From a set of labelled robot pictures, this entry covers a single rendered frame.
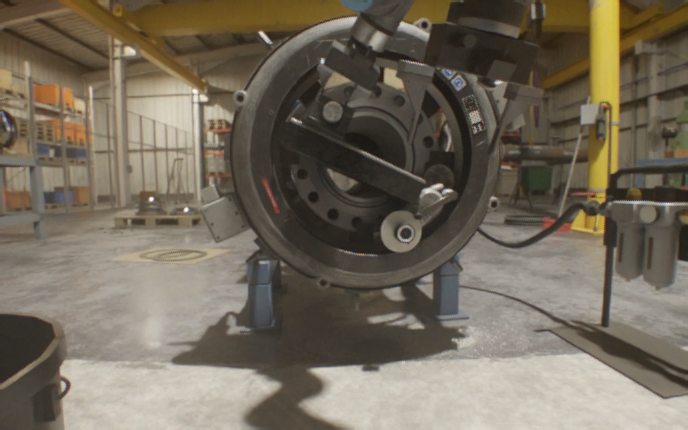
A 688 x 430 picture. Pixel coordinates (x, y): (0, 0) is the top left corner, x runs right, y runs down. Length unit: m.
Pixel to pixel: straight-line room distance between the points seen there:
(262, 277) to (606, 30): 4.25
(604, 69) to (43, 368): 4.59
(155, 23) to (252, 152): 13.33
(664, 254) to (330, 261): 0.91
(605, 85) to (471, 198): 3.64
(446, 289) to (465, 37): 1.09
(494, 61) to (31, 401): 0.56
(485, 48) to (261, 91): 0.60
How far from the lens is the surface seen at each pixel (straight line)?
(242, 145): 0.91
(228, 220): 0.94
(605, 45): 4.65
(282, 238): 0.89
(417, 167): 1.07
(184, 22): 13.74
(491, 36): 0.48
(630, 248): 1.29
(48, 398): 0.42
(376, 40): 0.83
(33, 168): 4.93
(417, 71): 0.46
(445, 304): 1.41
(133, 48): 13.62
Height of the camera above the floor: 0.51
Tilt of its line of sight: 5 degrees down
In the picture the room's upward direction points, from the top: 1 degrees counter-clockwise
